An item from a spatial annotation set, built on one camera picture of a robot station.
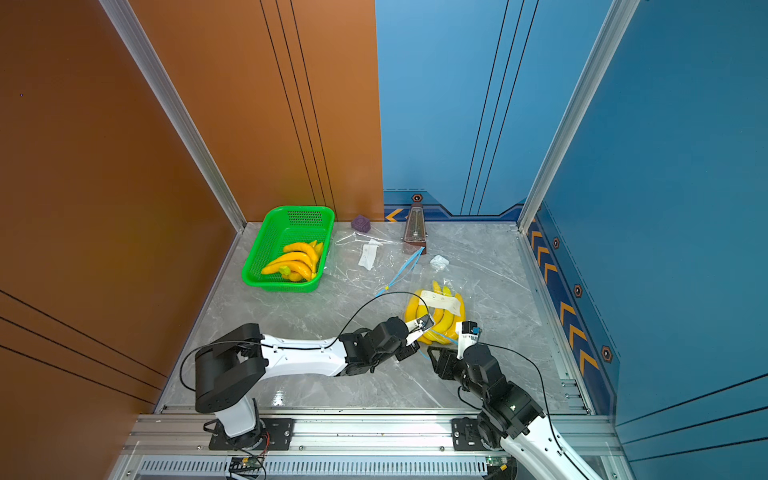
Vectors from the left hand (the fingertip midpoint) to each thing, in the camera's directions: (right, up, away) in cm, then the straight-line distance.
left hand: (418, 323), depth 83 cm
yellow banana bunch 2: (+8, -2, +6) cm, 11 cm away
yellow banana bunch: (-39, +16, +18) cm, 46 cm away
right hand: (+3, -7, -4) cm, 9 cm away
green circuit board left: (-42, -31, -12) cm, 54 cm away
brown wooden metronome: (+1, +28, +22) cm, 35 cm away
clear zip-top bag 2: (+15, +10, +16) cm, 24 cm away
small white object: (+10, +16, +25) cm, 31 cm away
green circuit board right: (+18, -31, -10) cm, 38 cm away
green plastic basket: (-53, +29, +33) cm, 69 cm away
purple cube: (-20, +31, +33) cm, 49 cm away
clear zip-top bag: (-16, +16, +21) cm, 30 cm away
